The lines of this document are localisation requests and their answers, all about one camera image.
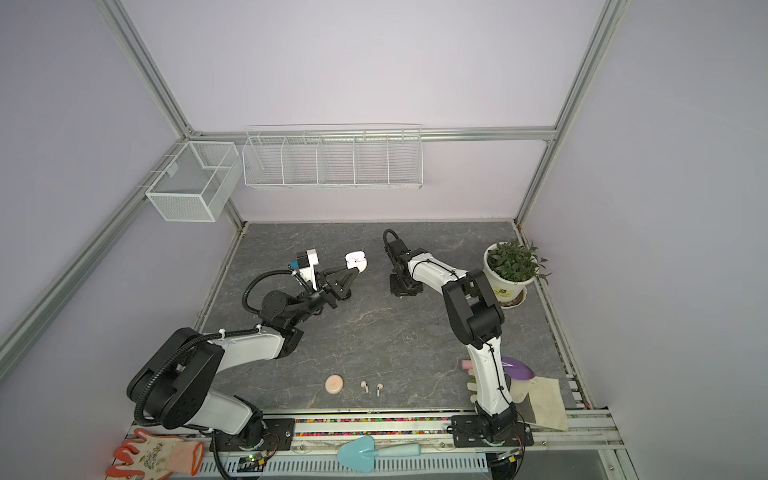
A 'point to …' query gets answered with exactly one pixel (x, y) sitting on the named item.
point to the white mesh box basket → (198, 182)
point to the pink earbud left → (364, 385)
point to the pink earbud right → (380, 386)
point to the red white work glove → (157, 457)
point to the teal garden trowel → (360, 454)
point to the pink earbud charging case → (334, 384)
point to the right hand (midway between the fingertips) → (403, 292)
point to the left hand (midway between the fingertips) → (359, 273)
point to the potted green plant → (509, 267)
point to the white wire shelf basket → (382, 155)
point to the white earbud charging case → (356, 259)
